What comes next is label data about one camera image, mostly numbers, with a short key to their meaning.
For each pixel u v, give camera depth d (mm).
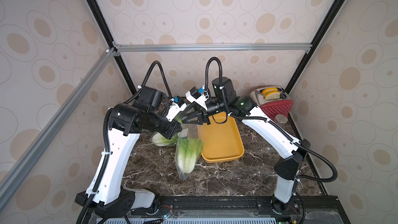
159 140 893
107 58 832
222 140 994
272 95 946
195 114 551
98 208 354
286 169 478
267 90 955
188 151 753
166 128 514
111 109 407
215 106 564
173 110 533
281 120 904
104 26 814
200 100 547
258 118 488
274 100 936
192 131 826
